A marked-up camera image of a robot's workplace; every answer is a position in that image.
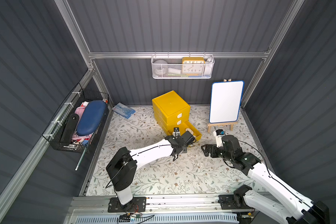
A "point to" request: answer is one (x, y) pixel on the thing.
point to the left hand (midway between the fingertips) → (182, 148)
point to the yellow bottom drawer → (186, 126)
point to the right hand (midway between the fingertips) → (211, 145)
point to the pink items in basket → (78, 138)
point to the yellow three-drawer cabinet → (170, 111)
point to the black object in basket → (69, 129)
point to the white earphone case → (189, 130)
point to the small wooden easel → (231, 123)
